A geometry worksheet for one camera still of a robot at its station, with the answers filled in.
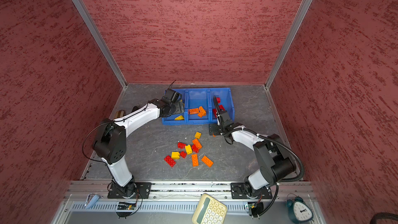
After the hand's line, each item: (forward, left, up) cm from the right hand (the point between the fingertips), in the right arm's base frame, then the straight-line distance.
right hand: (215, 131), depth 93 cm
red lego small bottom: (-13, +19, -1) cm, 23 cm away
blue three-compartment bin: (+27, +14, 0) cm, 30 cm away
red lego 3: (-10, +13, -1) cm, 16 cm away
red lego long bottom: (-16, +26, -2) cm, 31 cm away
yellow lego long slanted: (+10, +22, 0) cm, 25 cm away
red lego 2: (+8, 0, +9) cm, 12 cm away
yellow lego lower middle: (-14, +23, -1) cm, 27 cm away
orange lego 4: (+16, +13, -1) cm, 21 cm away
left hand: (+11, +24, +8) cm, 27 cm away
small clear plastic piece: (-34, +60, +1) cm, 69 cm away
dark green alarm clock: (-41, -34, +1) cm, 53 cm away
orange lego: (-17, +6, -2) cm, 18 cm away
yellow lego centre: (-11, +16, 0) cm, 19 cm away
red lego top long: (+25, -4, 0) cm, 25 cm away
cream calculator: (-39, +6, 0) cm, 40 cm away
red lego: (-8, +21, -1) cm, 22 cm away
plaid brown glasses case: (+15, +63, +1) cm, 64 cm away
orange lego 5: (-6, +12, -2) cm, 13 cm away
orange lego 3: (+13, +8, +1) cm, 15 cm away
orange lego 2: (-16, +12, -2) cm, 21 cm away
